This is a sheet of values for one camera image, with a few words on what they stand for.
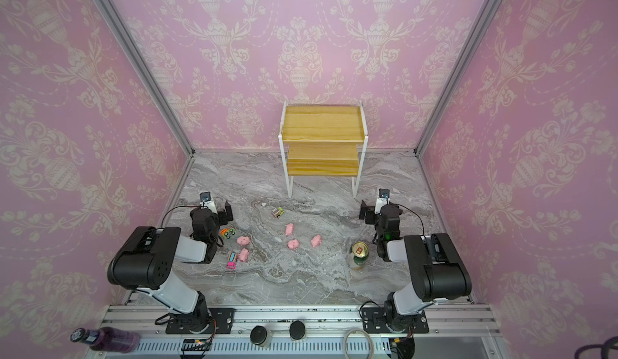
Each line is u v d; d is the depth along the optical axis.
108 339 0.62
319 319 0.76
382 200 0.81
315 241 0.89
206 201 0.81
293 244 0.88
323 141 0.80
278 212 0.96
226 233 0.91
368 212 0.85
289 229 0.92
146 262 0.47
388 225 0.72
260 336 0.64
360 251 0.78
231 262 0.84
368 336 0.70
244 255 0.85
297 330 0.66
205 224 0.73
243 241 0.89
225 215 0.90
